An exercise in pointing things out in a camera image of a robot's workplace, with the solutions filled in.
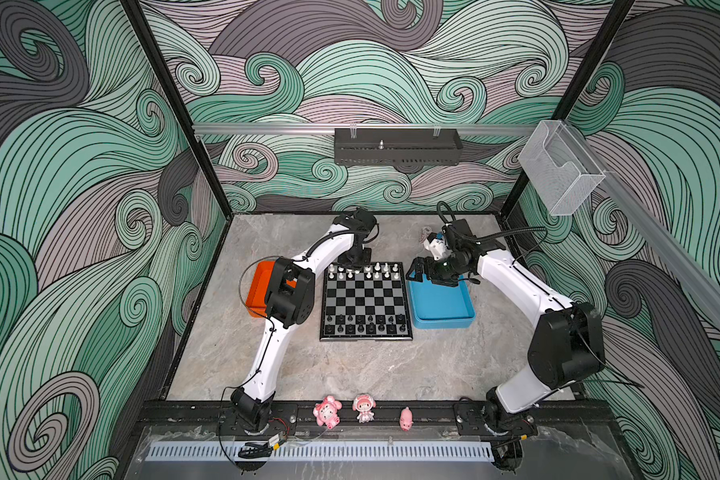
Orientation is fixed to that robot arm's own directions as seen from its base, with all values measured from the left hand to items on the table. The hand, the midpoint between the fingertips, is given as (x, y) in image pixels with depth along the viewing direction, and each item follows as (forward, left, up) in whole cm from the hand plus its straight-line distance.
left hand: (361, 265), depth 97 cm
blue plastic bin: (-11, -26, -6) cm, 29 cm away
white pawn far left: (-2, +10, -5) cm, 11 cm away
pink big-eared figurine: (-43, +8, -2) cm, 44 cm away
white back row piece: (+1, +10, -3) cm, 11 cm away
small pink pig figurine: (-43, -11, -4) cm, 45 cm away
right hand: (-9, -17, +8) cm, 21 cm away
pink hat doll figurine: (-40, -1, -2) cm, 40 cm away
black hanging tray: (+29, -11, +27) cm, 41 cm away
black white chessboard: (-12, -3, -4) cm, 13 cm away
